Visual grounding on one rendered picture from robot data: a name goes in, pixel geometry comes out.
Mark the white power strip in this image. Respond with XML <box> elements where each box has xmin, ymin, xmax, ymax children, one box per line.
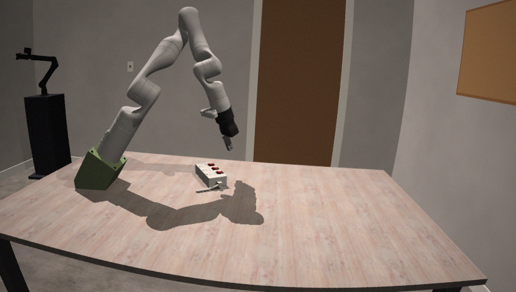
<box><xmin>195</xmin><ymin>162</ymin><xmax>227</xmax><ymax>192</ymax></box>

